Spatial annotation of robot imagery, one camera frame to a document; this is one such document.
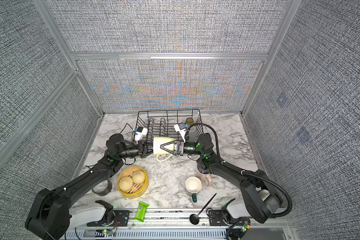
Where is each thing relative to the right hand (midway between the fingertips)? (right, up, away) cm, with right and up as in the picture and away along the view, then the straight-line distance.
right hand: (162, 147), depth 67 cm
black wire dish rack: (-5, +12, +43) cm, 45 cm away
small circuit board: (+39, -37, +2) cm, 53 cm away
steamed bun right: (-15, -18, +15) cm, 27 cm away
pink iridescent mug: (+20, -15, +11) cm, 27 cm away
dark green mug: (+15, -22, +13) cm, 30 cm away
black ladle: (+15, -36, +6) cm, 39 cm away
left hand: (-2, -1, +3) cm, 4 cm away
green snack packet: (-12, -34, +8) cm, 36 cm away
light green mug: (0, -3, 0) cm, 3 cm away
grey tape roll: (-33, -27, +15) cm, 45 cm away
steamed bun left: (-21, -21, +13) cm, 32 cm away
